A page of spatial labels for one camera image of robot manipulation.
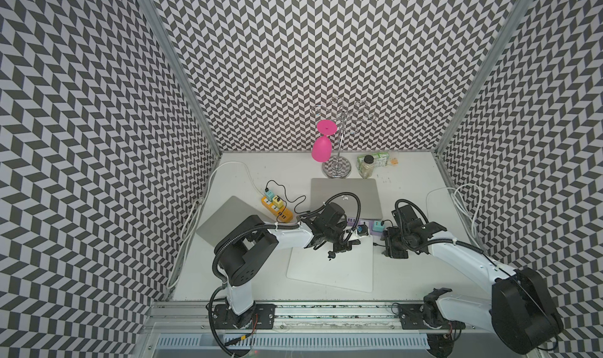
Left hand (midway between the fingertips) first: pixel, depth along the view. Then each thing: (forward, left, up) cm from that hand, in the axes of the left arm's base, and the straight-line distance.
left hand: (356, 241), depth 85 cm
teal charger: (+5, -8, +2) cm, 10 cm away
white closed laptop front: (-8, +2, -6) cm, 10 cm away
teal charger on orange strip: (+18, +33, +4) cm, 38 cm away
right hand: (-1, -8, -1) cm, 8 cm away
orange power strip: (+12, +28, -1) cm, 30 cm away
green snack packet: (+39, -16, +2) cm, 42 cm away
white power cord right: (+15, -47, -4) cm, 50 cm away
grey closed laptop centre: (+26, -9, -4) cm, 28 cm away
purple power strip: (+1, +3, +14) cm, 14 cm away
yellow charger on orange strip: (+15, +30, +4) cm, 34 cm away
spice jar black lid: (+33, -8, +4) cm, 34 cm away
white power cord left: (+14, +62, +4) cm, 63 cm away
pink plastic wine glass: (+30, +12, +20) cm, 38 cm away
